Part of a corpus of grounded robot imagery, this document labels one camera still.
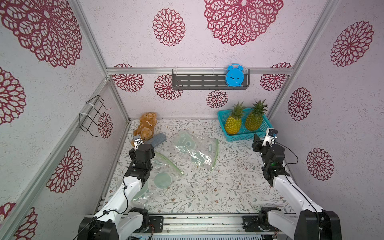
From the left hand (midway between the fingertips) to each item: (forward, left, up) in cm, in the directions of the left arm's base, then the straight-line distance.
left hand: (141, 147), depth 83 cm
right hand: (+5, -65, +7) cm, 66 cm away
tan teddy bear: (+24, +4, -10) cm, 26 cm away
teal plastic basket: (+18, -64, -12) cm, 68 cm away
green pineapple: (+28, -72, -7) cm, 77 cm away
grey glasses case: (+16, -3, -15) cm, 23 cm away
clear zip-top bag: (+9, -33, -18) cm, 39 cm away
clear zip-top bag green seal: (-7, -11, -18) cm, 22 cm away
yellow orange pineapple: (+24, -56, -7) cm, 62 cm away
